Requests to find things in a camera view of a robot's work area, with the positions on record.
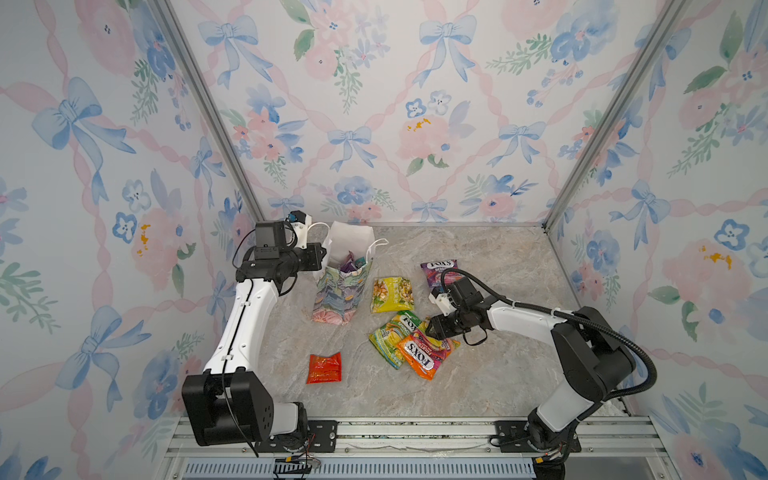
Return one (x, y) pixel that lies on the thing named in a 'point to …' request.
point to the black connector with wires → (294, 465)
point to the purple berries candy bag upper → (434, 271)
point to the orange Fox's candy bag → (420, 356)
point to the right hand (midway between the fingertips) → (432, 328)
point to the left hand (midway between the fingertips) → (325, 247)
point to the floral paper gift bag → (342, 280)
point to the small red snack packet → (324, 369)
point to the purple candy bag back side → (347, 265)
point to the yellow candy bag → (391, 294)
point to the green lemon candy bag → (386, 339)
